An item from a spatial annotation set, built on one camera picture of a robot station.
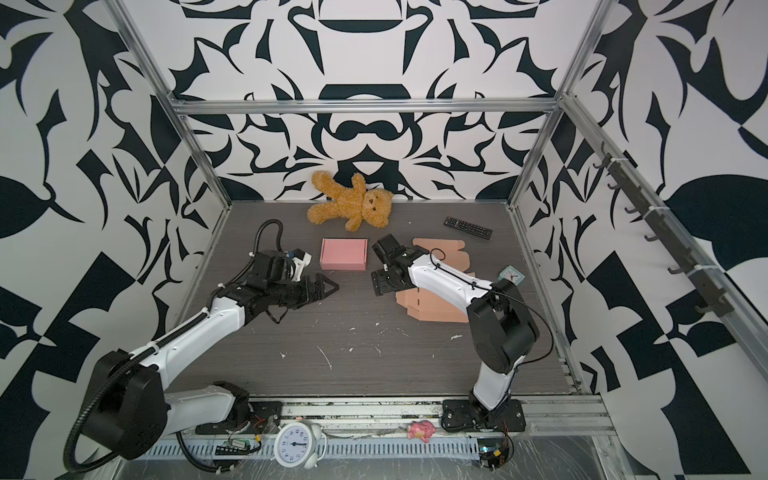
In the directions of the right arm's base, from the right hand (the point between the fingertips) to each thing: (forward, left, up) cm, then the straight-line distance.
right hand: (389, 281), depth 90 cm
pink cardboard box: (+14, +15, -5) cm, 21 cm away
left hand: (-5, +16, +6) cm, 18 cm away
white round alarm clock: (-39, +21, -4) cm, 45 cm away
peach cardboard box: (-4, -11, -9) cm, 15 cm away
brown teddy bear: (+33, +12, -1) cm, 35 cm away
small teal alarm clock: (+7, -40, -7) cm, 41 cm away
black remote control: (+26, -29, -7) cm, 40 cm away
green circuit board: (-41, -24, -10) cm, 48 cm away
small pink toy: (-37, -7, -5) cm, 38 cm away
